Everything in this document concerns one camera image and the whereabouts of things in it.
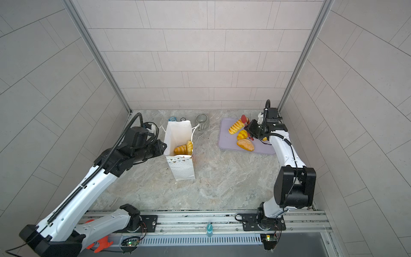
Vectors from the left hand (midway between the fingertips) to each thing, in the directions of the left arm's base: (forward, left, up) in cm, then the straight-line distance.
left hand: (171, 144), depth 71 cm
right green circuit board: (-33, -43, -24) cm, 60 cm away
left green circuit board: (-34, +15, -20) cm, 42 cm away
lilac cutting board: (+17, -28, -23) cm, 40 cm away
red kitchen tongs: (+21, -37, -9) cm, 44 cm away
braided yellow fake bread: (+7, -6, -12) cm, 15 cm away
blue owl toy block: (+34, +9, -23) cm, 43 cm away
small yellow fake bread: (+20, -37, -21) cm, 47 cm away
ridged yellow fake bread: (+6, -1, -16) cm, 17 cm away
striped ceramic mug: (+32, -12, -22) cm, 40 cm away
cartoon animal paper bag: (+10, -1, -6) cm, 12 cm away
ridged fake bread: (+19, -32, -12) cm, 39 cm away
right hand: (+15, -36, -7) cm, 40 cm away
